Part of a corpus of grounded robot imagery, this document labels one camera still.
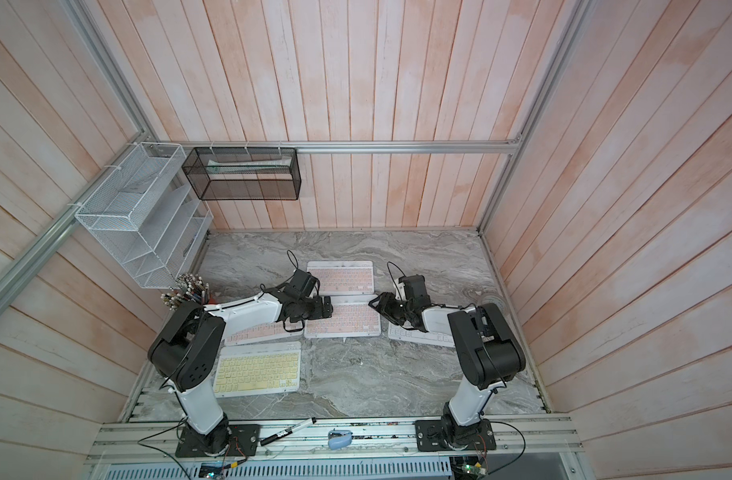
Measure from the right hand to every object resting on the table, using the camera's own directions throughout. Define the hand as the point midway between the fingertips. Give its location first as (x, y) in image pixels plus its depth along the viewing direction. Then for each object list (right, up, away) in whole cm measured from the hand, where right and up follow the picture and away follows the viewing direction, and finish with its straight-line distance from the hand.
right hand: (372, 305), depth 95 cm
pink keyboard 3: (-10, +8, +9) cm, 16 cm away
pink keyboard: (-34, -8, -2) cm, 35 cm away
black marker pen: (-18, -28, -19) cm, 39 cm away
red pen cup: (-53, +7, -14) cm, 55 cm away
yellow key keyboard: (-34, -17, -11) cm, 39 cm away
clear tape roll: (+41, +1, +2) cm, 41 cm away
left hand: (-16, -3, 0) cm, 17 cm away
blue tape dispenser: (-9, -30, -22) cm, 39 cm away
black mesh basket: (-45, +46, +9) cm, 65 cm away
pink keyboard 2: (-6, -4, 0) cm, 7 cm away
